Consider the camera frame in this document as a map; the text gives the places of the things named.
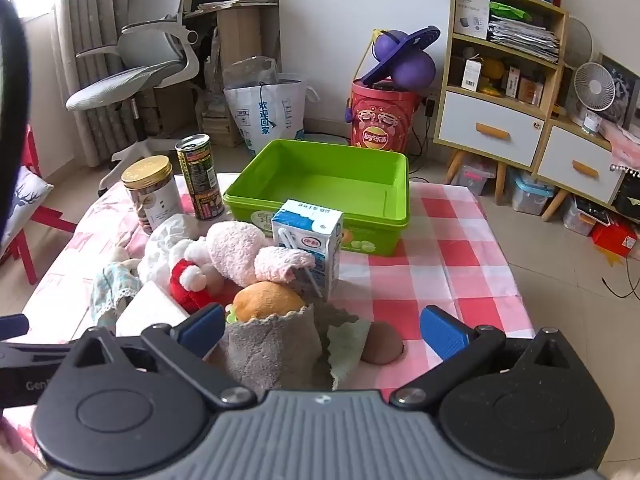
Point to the cardboard box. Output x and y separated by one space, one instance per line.
240 35

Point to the clear storage box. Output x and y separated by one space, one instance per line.
532 195
585 217
475 177

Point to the low wooden drawer cabinet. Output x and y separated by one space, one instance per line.
575 165

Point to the framed picture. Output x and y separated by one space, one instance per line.
625 85

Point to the beige curtain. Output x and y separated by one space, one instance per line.
75 20

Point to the pink white checked tablecloth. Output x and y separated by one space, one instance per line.
450 260

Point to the yellow stick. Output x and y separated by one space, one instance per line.
367 55

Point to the tall wooden shelf cabinet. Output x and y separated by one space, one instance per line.
487 125

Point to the deer print cushion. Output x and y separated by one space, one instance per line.
25 205

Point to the red santa plush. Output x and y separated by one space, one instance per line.
187 285

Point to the white foam block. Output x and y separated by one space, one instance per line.
150 310

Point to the grey towel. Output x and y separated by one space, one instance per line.
272 350

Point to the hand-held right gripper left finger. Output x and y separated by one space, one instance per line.
200 331

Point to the white desk fan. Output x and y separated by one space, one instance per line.
592 85

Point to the white shopping bag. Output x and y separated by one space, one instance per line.
280 110

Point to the white cloth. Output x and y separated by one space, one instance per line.
165 245

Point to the rabbit doll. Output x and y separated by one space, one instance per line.
115 285

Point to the green packet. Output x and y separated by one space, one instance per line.
505 10

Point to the blue white milk carton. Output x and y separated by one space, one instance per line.
320 230

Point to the red chair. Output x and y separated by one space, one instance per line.
45 215

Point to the red snack bucket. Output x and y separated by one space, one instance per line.
382 120

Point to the stack of papers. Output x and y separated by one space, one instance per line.
522 37

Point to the clear jar with gold lid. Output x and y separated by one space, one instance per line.
152 195

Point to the grey white office chair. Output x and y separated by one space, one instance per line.
145 60

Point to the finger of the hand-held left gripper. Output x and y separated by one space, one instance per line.
11 327

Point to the red box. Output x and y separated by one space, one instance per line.
615 240

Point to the brown round pebble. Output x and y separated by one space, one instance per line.
382 342

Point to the black drink can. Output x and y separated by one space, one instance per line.
202 180

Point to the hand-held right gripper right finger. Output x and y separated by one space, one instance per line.
442 332

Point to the pink fluffy plush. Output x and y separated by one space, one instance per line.
240 255

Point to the white product box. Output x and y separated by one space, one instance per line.
471 15

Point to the black curved object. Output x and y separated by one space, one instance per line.
12 120

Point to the burger plush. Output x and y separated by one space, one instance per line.
270 300

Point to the purple bouncing ball toy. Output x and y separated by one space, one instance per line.
410 60

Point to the pink bag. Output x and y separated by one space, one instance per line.
622 145

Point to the green plastic bin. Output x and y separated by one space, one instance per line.
325 180

